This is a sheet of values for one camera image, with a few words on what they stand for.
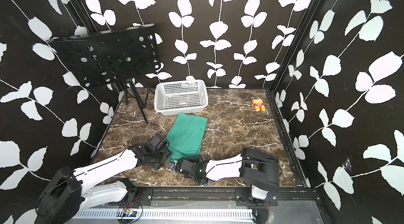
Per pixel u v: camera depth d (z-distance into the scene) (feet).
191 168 2.05
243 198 2.40
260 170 1.47
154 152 2.14
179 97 3.76
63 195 1.30
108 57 2.31
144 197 2.41
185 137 2.98
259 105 3.62
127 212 2.30
